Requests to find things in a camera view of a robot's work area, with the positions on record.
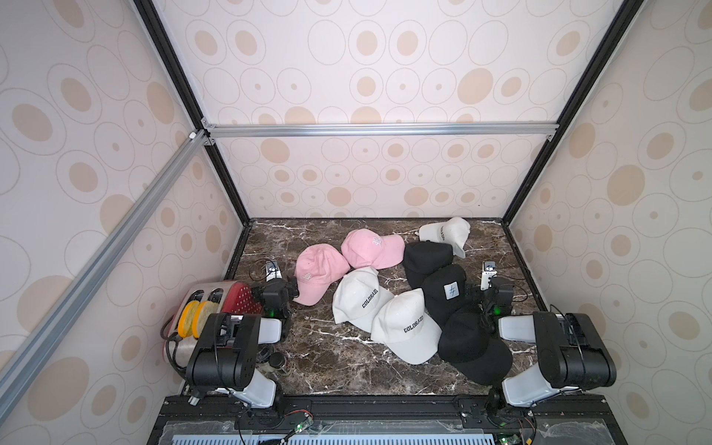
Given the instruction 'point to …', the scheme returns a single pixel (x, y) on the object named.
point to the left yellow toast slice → (185, 319)
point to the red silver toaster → (232, 298)
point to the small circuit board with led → (308, 422)
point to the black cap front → (467, 342)
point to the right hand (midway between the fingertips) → (485, 279)
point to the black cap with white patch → (444, 290)
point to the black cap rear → (422, 257)
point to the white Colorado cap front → (401, 323)
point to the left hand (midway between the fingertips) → (278, 273)
